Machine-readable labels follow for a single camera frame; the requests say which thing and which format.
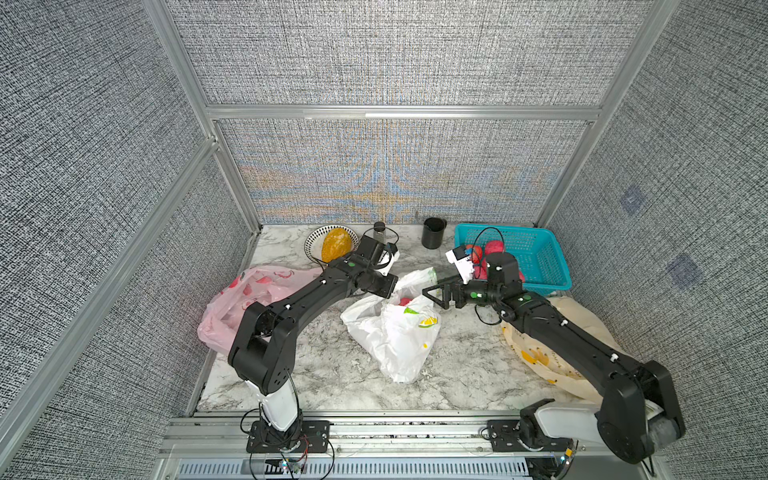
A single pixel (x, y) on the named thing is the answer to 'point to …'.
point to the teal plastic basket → (541, 260)
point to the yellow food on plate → (337, 243)
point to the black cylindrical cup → (433, 231)
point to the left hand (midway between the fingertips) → (397, 283)
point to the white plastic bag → (402, 329)
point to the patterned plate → (314, 240)
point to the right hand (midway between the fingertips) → (432, 280)
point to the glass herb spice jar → (379, 228)
